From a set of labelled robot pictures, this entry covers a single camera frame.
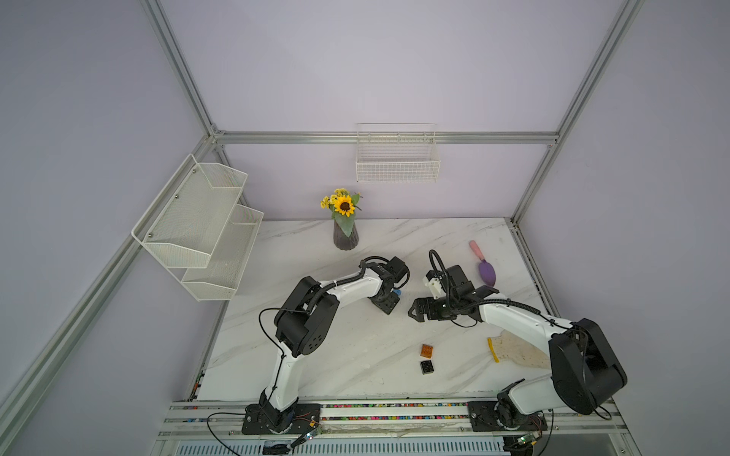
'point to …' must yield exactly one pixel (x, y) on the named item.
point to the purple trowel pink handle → (487, 270)
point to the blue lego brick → (397, 292)
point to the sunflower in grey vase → (342, 206)
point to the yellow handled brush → (489, 343)
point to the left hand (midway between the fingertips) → (377, 300)
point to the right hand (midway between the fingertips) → (423, 315)
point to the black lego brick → (427, 367)
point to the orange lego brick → (426, 351)
